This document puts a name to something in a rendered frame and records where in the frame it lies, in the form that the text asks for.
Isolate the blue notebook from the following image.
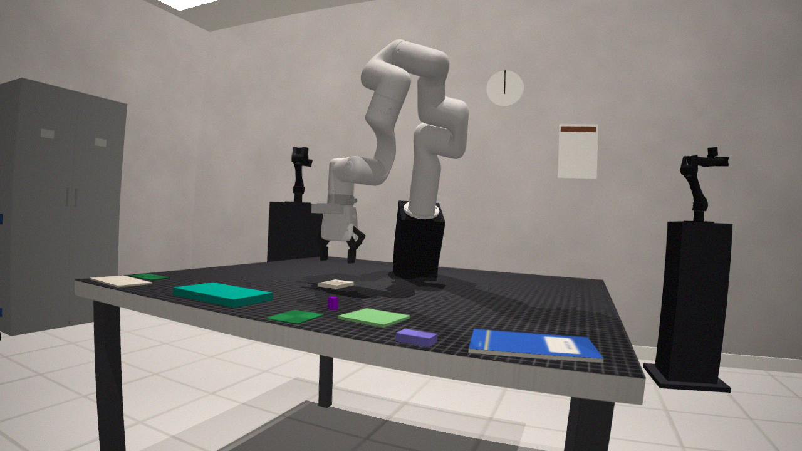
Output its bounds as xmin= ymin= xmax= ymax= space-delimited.
xmin=468 ymin=328 xmax=604 ymax=363

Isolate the teal flat rectangular slab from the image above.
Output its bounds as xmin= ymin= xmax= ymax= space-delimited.
xmin=173 ymin=283 xmax=273 ymax=308

